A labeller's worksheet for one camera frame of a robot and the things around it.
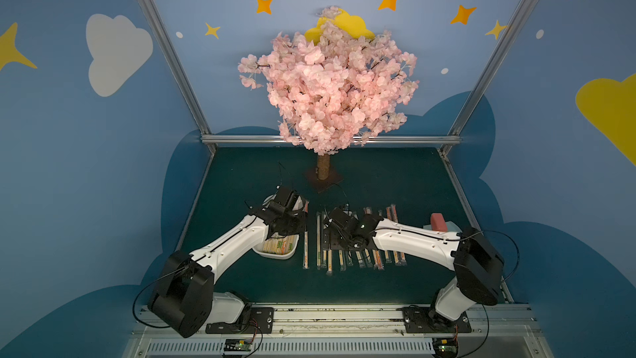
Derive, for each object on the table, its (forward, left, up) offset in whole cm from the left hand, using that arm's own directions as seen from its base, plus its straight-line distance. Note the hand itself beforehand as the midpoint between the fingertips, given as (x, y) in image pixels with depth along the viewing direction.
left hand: (308, 222), depth 85 cm
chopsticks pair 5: (-7, -6, -10) cm, 13 cm away
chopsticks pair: (+9, -33, -10) cm, 35 cm away
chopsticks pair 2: (-9, -15, -10) cm, 20 cm away
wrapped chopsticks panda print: (-5, +12, -9) cm, 16 cm away
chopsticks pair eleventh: (-6, +1, -3) cm, 7 cm away
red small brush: (+6, -51, -8) cm, 52 cm away
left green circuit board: (-35, +19, -11) cm, 41 cm away
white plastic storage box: (-9, +16, -6) cm, 19 cm away
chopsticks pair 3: (-13, -13, -9) cm, 20 cm away
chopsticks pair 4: (-10, -8, -9) cm, 16 cm away
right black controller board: (-34, -43, -12) cm, 56 cm away
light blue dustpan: (+5, -55, -10) cm, 56 cm away
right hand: (-5, -10, -3) cm, 11 cm away
